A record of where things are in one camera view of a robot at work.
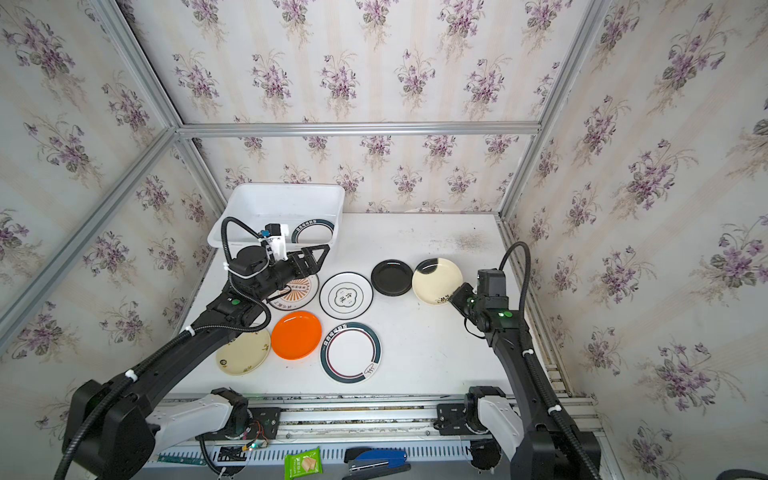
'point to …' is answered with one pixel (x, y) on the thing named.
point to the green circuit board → (182, 459)
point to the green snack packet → (302, 464)
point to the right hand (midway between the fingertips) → (451, 295)
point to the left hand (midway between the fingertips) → (319, 245)
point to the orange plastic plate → (296, 335)
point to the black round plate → (391, 278)
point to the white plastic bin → (311, 213)
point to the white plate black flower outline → (346, 295)
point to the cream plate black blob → (434, 279)
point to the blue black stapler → (368, 462)
